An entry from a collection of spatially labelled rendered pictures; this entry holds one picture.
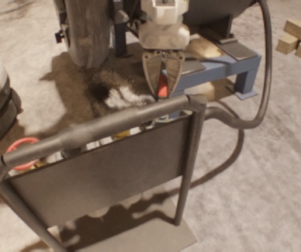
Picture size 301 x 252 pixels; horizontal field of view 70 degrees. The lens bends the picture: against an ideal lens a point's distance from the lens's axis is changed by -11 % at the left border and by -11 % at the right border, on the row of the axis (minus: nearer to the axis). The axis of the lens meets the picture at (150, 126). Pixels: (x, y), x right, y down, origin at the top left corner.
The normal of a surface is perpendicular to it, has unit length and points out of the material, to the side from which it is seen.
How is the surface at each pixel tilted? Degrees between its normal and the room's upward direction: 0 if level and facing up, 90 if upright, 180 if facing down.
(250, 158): 0
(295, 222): 0
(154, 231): 0
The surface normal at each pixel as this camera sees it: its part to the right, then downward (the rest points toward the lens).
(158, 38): -0.05, 0.71
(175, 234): 0.00, -0.71
